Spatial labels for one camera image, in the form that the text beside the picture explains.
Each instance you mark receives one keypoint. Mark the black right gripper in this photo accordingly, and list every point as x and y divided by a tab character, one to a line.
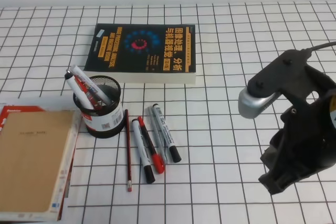
303	147

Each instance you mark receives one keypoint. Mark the grey gel pen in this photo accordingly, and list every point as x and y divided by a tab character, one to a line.
158	135

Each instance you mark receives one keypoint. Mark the black mesh pen holder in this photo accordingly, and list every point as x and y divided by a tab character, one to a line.
108	121

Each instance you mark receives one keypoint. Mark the red pen in holder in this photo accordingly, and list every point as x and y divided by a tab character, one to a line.
94	104

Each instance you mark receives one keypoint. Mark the white marker in holder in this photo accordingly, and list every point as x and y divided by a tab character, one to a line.
97	93

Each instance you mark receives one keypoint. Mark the red cap marker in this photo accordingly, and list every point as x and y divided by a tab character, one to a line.
156	158

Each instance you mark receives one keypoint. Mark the dark red pencil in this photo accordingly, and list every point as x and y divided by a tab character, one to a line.
129	173

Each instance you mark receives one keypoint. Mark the black textbook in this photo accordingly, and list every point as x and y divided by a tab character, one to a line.
141	53

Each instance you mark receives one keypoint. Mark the brown kraft notebook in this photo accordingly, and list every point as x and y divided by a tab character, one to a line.
31	161

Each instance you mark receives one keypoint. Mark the red and white book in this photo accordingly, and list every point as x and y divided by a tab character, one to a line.
65	182

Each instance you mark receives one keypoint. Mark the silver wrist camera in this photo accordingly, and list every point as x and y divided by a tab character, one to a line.
250	107

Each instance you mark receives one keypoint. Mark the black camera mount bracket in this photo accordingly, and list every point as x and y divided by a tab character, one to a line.
291	76

